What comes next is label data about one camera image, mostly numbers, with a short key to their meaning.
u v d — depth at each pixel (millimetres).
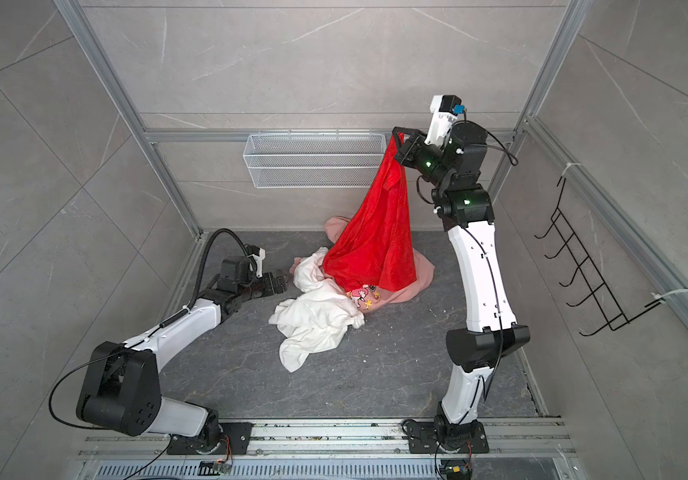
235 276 678
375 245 866
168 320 517
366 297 953
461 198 484
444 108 536
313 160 1011
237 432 751
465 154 456
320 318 875
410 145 545
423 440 728
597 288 632
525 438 755
